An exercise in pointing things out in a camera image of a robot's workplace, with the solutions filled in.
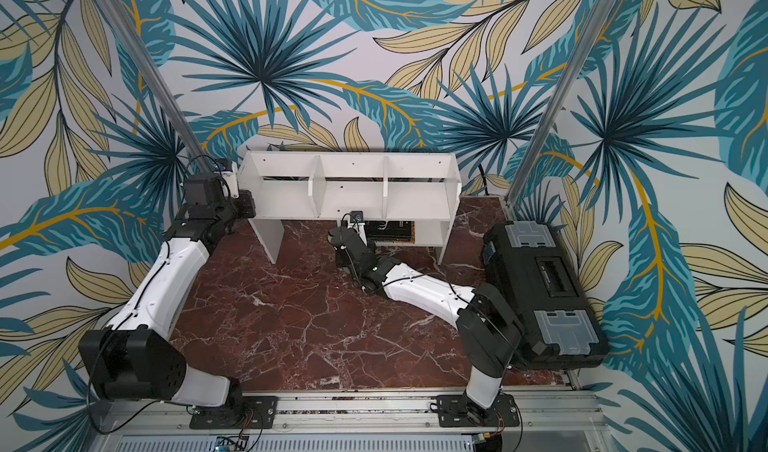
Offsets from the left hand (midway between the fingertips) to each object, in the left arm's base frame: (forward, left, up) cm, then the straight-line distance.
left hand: (246, 196), depth 80 cm
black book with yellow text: (0, -40, -15) cm, 42 cm away
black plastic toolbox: (-15, -79, -11) cm, 81 cm away
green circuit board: (-54, 0, -31) cm, 62 cm away
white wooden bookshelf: (+4, -44, -3) cm, 44 cm away
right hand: (-7, -27, -10) cm, 30 cm away
